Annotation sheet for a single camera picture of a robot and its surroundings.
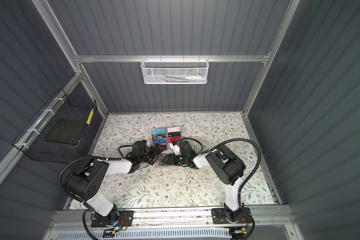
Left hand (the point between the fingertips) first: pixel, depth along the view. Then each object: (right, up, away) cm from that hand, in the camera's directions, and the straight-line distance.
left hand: (164, 151), depth 92 cm
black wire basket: (-52, +9, -30) cm, 61 cm away
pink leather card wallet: (-3, -8, -1) cm, 8 cm away
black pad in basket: (-47, +13, -19) cm, 52 cm away
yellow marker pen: (-41, +21, -9) cm, 47 cm away
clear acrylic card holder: (-2, +12, +5) cm, 14 cm away
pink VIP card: (+5, +13, +7) cm, 16 cm away
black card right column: (+6, +10, +7) cm, 14 cm away
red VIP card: (+4, +7, +7) cm, 11 cm away
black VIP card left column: (-4, +9, +4) cm, 11 cm away
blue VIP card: (-3, +6, +6) cm, 9 cm away
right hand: (+1, -7, -1) cm, 7 cm away
